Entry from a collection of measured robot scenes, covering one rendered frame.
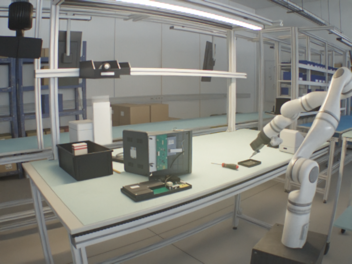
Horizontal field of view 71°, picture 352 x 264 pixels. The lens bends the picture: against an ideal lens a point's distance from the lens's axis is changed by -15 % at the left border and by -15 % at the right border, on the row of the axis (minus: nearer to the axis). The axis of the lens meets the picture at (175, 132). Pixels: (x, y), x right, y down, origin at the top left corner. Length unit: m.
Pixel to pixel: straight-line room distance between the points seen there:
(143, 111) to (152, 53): 1.74
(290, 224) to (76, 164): 0.92
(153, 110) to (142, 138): 3.66
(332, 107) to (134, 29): 5.27
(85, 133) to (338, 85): 1.27
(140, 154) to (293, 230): 0.75
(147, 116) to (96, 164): 3.62
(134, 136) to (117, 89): 4.42
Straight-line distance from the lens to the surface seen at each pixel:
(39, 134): 2.38
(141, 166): 1.35
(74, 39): 3.01
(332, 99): 1.11
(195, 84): 6.94
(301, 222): 1.05
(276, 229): 1.22
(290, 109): 1.31
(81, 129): 1.61
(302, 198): 1.01
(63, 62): 2.89
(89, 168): 1.33
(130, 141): 1.36
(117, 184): 1.26
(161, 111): 5.07
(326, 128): 1.06
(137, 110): 4.79
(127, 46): 5.89
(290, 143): 1.85
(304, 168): 0.98
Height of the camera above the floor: 1.42
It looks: 10 degrees down
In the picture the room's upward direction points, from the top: straight up
